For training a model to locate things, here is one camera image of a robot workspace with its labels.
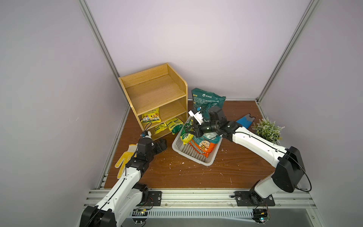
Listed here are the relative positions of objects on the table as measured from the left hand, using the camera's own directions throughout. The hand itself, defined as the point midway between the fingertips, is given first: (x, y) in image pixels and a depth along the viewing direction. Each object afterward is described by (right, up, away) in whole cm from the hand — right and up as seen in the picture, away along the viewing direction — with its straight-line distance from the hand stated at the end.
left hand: (162, 141), depth 84 cm
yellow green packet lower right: (+6, +8, +15) cm, 18 cm away
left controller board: (-10, -37, -12) cm, 40 cm away
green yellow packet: (+15, +4, -9) cm, 18 cm away
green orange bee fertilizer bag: (+26, -1, -3) cm, 26 cm away
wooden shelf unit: (-2, +27, -4) cm, 28 cm away
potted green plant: (+63, +8, -5) cm, 63 cm away
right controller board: (+52, -34, -16) cm, 64 cm away
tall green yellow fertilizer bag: (+25, +25, +1) cm, 36 cm away
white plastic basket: (+17, -8, +5) cm, 19 cm away
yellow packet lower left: (-4, +7, +13) cm, 15 cm away
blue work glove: (+60, +11, +19) cm, 64 cm away
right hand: (+14, +10, -12) cm, 21 cm away
